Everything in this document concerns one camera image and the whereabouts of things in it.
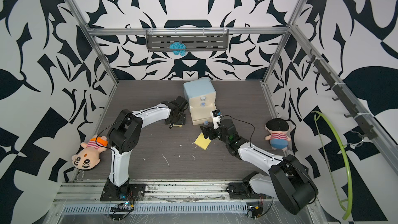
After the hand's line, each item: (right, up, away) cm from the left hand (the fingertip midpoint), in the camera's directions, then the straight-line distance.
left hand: (178, 118), depth 99 cm
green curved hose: (+62, -23, -49) cm, 82 cm away
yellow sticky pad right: (+15, -13, -9) cm, 22 cm away
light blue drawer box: (+14, +13, -7) cm, 21 cm away
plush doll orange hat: (-41, -16, -22) cm, 49 cm away
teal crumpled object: (+1, +42, -8) cm, 42 cm away
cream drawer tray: (+15, +2, +2) cm, 15 cm away
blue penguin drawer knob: (+18, -2, -4) cm, 18 cm away
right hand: (+18, -1, -13) cm, 22 cm away
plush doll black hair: (+58, -4, -12) cm, 59 cm away
